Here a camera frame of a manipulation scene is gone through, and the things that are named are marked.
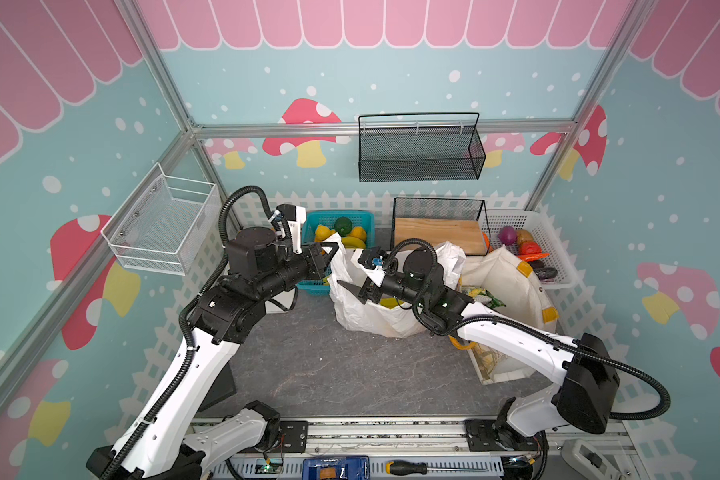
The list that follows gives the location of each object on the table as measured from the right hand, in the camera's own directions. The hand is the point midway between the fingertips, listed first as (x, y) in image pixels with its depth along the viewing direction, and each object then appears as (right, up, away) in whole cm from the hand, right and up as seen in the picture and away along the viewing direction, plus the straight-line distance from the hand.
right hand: (348, 263), depth 69 cm
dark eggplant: (+61, -4, +26) cm, 67 cm away
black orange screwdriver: (+16, -47, 0) cm, 50 cm away
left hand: (-2, +2, -7) cm, 7 cm away
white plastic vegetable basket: (+66, +15, +43) cm, 80 cm away
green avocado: (-5, +13, +42) cm, 44 cm away
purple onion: (+57, +10, +44) cm, 73 cm away
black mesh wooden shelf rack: (+36, +13, +32) cm, 50 cm away
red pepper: (+62, +5, +37) cm, 72 cm away
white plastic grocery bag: (+9, -14, +5) cm, 17 cm away
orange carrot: (+62, +1, +34) cm, 70 cm away
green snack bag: (+39, -10, +19) cm, 45 cm away
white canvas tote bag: (+43, -3, +17) cm, 47 cm away
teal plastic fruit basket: (+2, +16, +44) cm, 47 cm away
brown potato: (+63, +9, +43) cm, 77 cm away
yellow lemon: (-12, +10, +40) cm, 43 cm away
